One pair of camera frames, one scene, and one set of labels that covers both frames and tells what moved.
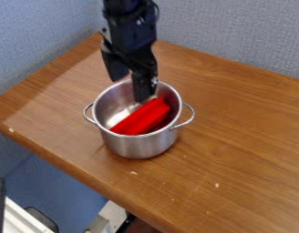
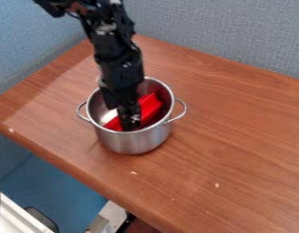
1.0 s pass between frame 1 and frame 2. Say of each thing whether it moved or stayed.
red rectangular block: moved
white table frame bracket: stayed
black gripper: moved
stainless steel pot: moved
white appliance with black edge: stayed
